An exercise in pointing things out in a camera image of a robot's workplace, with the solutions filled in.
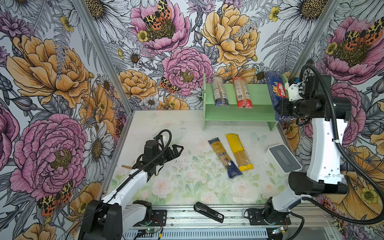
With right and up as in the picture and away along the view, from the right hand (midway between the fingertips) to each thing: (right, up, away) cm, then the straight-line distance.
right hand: (280, 112), depth 66 cm
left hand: (-47, -22, +18) cm, 55 cm away
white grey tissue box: (+14, -26, +23) cm, 38 cm away
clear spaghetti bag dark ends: (-23, +13, +23) cm, 35 cm away
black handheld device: (-31, -47, +5) cm, 56 cm away
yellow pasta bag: (-11, -20, +30) cm, 38 cm away
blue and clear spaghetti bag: (-17, -30, +23) cm, 41 cm away
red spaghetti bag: (-10, +8, +19) cm, 23 cm away
